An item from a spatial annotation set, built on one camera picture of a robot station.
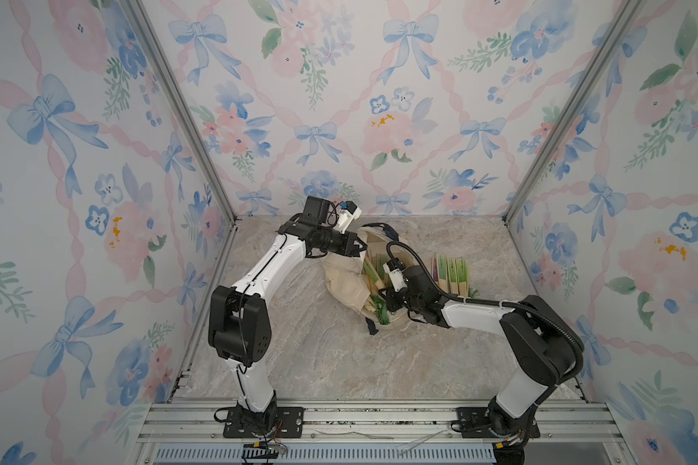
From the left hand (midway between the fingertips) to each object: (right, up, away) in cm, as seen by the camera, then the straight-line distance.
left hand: (367, 245), depth 83 cm
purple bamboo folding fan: (+25, -9, +20) cm, 34 cm away
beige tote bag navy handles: (-2, -9, -5) cm, 10 cm away
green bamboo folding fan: (+31, -10, +20) cm, 38 cm away
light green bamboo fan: (+1, -9, +10) cm, 13 cm away
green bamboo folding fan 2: (+34, -11, +19) cm, 41 cm away
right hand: (+5, -14, +10) cm, 18 cm away
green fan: (+27, -12, +17) cm, 34 cm away
